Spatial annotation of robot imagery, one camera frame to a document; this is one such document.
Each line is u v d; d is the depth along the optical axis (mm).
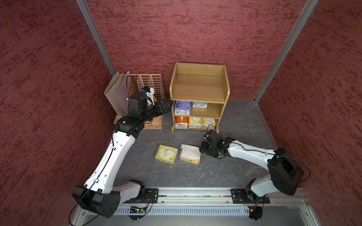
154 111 606
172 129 1008
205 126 979
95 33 807
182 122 947
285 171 433
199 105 895
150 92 620
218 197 756
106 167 401
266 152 480
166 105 605
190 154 831
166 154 831
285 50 894
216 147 682
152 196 740
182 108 853
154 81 1063
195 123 972
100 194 365
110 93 834
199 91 829
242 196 727
